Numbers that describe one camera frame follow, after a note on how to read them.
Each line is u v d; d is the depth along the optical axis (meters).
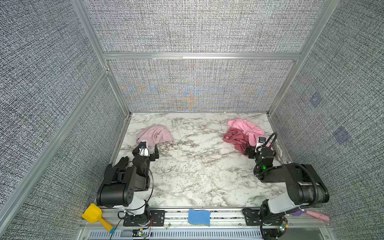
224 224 0.73
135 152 0.79
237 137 0.95
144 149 0.74
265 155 0.70
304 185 0.46
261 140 0.79
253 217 0.73
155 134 1.01
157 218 0.73
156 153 0.83
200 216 0.75
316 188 0.44
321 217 0.73
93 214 0.75
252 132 1.01
